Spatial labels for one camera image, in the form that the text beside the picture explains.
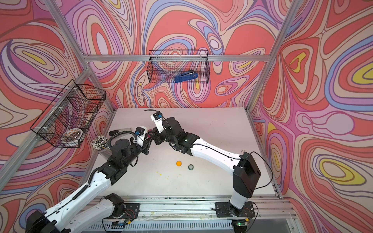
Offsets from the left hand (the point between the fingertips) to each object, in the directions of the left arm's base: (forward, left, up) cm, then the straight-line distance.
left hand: (151, 134), depth 75 cm
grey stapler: (+17, +34, -20) cm, 43 cm away
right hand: (-1, 0, +1) cm, 1 cm away
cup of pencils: (-2, +29, -6) cm, 29 cm away
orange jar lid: (-5, -13, -24) cm, 28 cm away
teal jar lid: (-7, -21, -24) cm, 33 cm away
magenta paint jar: (-3, 0, +3) cm, 4 cm away
